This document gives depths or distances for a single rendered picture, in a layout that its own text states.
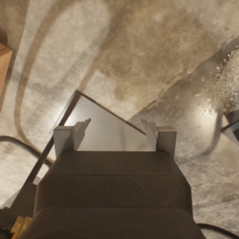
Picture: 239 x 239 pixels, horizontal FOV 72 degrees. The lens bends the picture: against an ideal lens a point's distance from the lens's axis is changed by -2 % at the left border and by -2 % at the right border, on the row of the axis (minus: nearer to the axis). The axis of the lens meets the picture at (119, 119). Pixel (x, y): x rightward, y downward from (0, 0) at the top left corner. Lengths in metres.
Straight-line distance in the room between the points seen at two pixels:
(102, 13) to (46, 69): 0.28
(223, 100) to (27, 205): 0.74
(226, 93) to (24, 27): 0.72
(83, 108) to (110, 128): 0.15
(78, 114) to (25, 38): 0.33
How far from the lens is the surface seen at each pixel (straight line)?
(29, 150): 1.01
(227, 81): 0.68
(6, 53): 0.64
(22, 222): 0.54
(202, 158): 0.93
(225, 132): 0.81
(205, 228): 0.96
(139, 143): 0.79
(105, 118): 0.71
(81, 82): 0.65
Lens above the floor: 0.55
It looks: 51 degrees down
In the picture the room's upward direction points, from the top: 170 degrees counter-clockwise
